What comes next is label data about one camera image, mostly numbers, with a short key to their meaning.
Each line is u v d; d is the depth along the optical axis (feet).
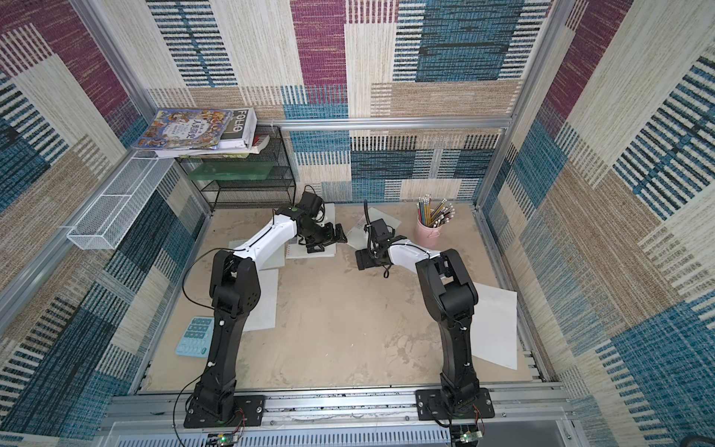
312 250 3.07
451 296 1.80
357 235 3.60
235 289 1.93
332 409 2.48
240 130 2.66
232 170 3.30
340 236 2.99
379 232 2.70
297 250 3.22
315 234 2.82
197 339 2.76
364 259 3.02
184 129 2.66
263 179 3.10
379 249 2.53
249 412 2.41
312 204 2.73
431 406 2.39
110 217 2.36
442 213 3.16
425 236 3.34
